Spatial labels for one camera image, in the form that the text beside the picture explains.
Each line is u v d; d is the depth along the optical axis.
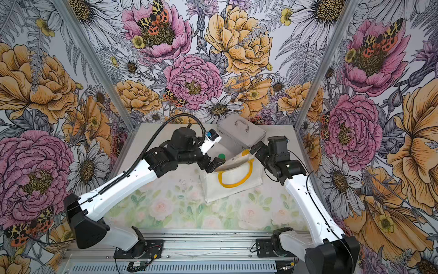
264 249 0.74
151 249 0.73
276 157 0.57
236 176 0.87
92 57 0.86
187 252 0.74
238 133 0.99
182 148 0.56
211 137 0.59
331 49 0.85
